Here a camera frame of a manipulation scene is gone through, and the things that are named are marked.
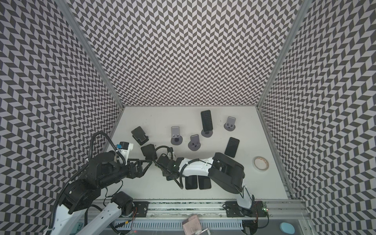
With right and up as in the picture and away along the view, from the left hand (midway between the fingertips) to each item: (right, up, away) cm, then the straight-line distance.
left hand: (145, 163), depth 66 cm
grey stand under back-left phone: (+10, +6, +34) cm, 35 cm away
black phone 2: (+47, +2, +29) cm, 55 cm away
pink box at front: (+21, -28, 0) cm, 35 cm away
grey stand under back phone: (+31, +9, +37) cm, 49 cm away
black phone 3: (+8, -14, +17) cm, 23 cm away
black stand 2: (-8, -1, +29) cm, 30 cm away
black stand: (-14, +9, +28) cm, 33 cm away
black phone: (+30, +19, +28) cm, 45 cm away
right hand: (+8, -11, +21) cm, 25 cm away
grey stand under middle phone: (+22, +4, +26) cm, 34 cm away
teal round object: (+66, -31, +3) cm, 73 cm away
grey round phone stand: (+47, +16, +36) cm, 61 cm away
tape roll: (+63, -7, +23) cm, 67 cm away
